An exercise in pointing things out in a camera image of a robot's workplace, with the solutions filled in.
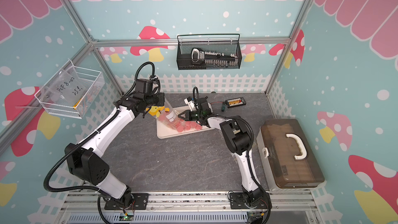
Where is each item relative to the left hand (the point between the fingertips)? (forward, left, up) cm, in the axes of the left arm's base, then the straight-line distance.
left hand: (163, 98), depth 83 cm
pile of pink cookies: (-2, -10, -23) cm, 26 cm away
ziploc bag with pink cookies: (-3, -1, -9) cm, 10 cm away
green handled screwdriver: (+14, -36, -23) cm, 45 cm away
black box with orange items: (+19, -45, -23) cm, 54 cm away
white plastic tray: (-7, +2, -24) cm, 25 cm away
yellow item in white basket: (-13, +35, +9) cm, 38 cm away
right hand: (0, -7, -15) cm, 17 cm away
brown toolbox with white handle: (-27, -66, -15) cm, 73 cm away
